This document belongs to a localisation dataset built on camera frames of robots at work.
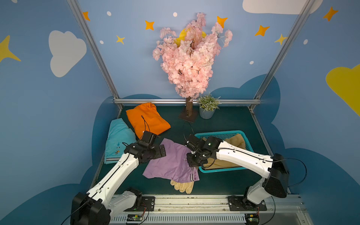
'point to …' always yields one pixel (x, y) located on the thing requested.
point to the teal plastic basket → (222, 134)
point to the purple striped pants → (174, 166)
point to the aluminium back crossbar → (181, 101)
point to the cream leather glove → (187, 187)
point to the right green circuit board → (251, 219)
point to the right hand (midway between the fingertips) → (190, 162)
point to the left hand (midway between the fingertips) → (159, 151)
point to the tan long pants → (237, 140)
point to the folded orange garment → (145, 117)
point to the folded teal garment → (118, 137)
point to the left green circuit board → (134, 217)
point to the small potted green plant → (208, 104)
